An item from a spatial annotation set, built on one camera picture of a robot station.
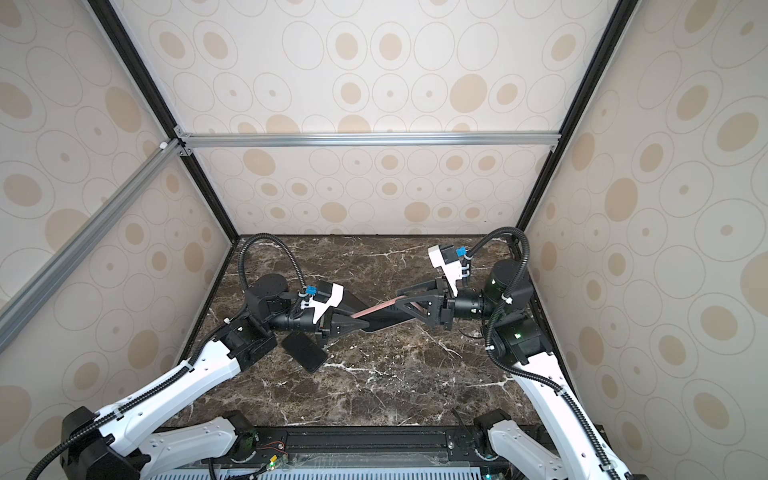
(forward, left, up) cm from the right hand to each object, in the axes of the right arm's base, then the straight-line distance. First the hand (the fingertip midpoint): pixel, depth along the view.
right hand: (401, 306), depth 55 cm
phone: (0, +3, -3) cm, 4 cm away
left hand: (-1, +6, -5) cm, 8 cm away
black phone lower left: (+9, +29, -40) cm, 51 cm away
